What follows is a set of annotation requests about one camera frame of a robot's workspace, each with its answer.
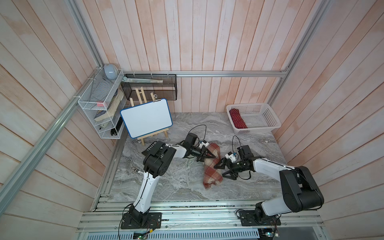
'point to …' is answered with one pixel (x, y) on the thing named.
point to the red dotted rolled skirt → (237, 120)
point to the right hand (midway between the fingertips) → (218, 170)
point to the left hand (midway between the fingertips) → (213, 159)
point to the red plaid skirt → (212, 175)
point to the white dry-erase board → (144, 119)
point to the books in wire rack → (102, 115)
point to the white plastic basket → (253, 118)
